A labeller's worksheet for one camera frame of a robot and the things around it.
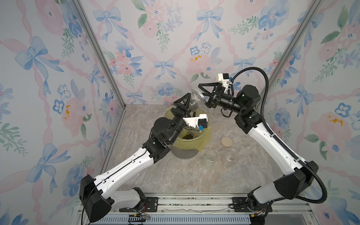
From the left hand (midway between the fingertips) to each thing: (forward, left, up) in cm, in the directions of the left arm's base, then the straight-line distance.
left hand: (187, 97), depth 59 cm
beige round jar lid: (+6, -29, -46) cm, 55 cm away
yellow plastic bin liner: (-8, -1, -20) cm, 21 cm away
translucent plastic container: (-6, -28, -46) cm, 54 cm away
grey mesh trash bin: (-3, +1, -47) cm, 47 cm away
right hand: (+1, -5, +2) cm, 5 cm away
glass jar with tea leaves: (-4, -17, -47) cm, 50 cm away
